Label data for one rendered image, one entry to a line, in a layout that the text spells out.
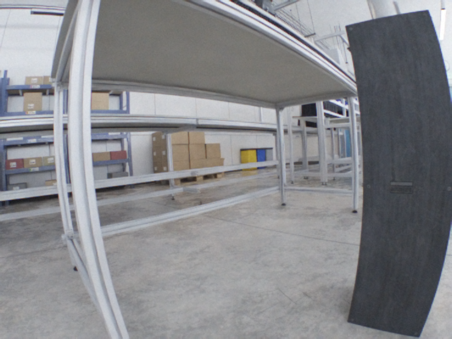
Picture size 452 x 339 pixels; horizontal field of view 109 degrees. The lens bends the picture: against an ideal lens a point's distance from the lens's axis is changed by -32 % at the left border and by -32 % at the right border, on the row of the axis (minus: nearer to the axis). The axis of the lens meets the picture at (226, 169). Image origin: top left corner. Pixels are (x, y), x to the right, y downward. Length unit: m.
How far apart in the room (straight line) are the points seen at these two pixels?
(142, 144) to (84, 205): 4.66
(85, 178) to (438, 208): 0.77
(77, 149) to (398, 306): 0.85
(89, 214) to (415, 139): 0.73
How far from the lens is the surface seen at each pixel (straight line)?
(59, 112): 1.23
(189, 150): 4.50
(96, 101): 4.46
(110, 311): 0.62
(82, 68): 0.55
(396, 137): 0.61
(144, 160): 5.14
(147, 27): 0.89
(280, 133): 2.22
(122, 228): 1.36
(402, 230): 0.64
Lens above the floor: 0.52
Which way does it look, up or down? 4 degrees down
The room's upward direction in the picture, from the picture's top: 4 degrees counter-clockwise
